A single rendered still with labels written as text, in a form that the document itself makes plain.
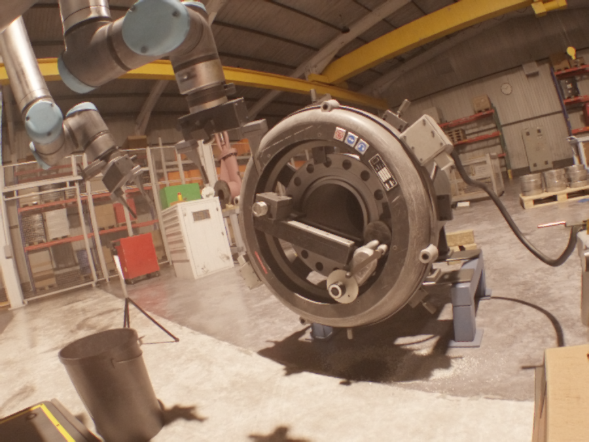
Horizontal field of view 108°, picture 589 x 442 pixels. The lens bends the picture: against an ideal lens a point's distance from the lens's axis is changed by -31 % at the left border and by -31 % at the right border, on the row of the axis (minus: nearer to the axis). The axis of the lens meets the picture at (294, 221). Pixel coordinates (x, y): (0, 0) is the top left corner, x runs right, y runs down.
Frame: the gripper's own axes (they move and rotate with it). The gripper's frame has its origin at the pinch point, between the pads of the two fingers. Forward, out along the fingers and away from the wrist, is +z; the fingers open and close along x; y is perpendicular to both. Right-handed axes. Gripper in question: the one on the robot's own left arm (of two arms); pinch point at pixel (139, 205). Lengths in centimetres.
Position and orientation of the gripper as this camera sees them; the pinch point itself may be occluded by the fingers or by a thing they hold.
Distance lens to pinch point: 89.9
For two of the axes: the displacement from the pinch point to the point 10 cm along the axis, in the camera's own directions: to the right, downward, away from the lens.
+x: -7.3, 2.6, 6.3
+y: 4.4, -5.3, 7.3
